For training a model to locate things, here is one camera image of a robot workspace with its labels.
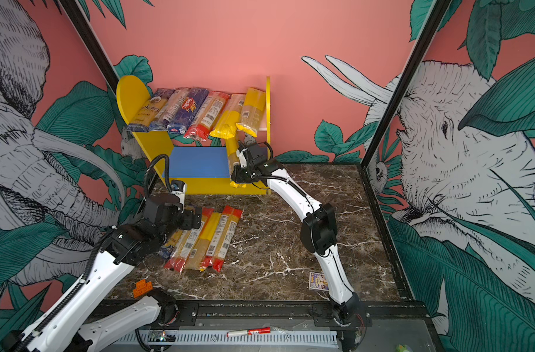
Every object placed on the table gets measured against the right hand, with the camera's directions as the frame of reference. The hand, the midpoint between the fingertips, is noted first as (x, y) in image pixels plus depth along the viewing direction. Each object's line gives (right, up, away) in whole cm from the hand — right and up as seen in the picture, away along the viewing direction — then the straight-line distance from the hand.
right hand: (230, 172), depth 87 cm
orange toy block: (-31, -43, -9) cm, 53 cm away
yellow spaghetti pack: (0, +12, +3) cm, 13 cm away
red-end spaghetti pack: (-18, -31, -1) cm, 36 cm away
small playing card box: (+34, -41, -7) cm, 54 cm away
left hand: (-11, -11, -16) cm, 22 cm away
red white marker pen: (+7, -53, -17) cm, 56 cm away
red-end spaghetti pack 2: (-3, -23, +5) cm, 24 cm away
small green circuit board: (-19, -55, -17) cm, 60 cm away
